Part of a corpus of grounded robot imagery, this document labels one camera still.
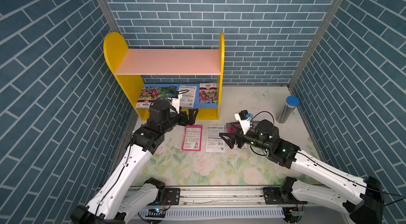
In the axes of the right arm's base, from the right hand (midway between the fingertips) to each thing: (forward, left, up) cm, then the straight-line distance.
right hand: (227, 130), depth 69 cm
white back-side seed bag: (+25, +23, -10) cm, 36 cm away
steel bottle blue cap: (+22, -35, -10) cm, 42 cm away
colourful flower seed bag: (+32, +12, -11) cm, 35 cm away
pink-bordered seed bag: (+7, +19, -25) cm, 32 cm away
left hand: (+7, +15, +5) cm, 18 cm away
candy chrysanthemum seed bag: (+26, +49, -10) cm, 56 cm away
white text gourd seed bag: (+5, +6, -24) cm, 25 cm away
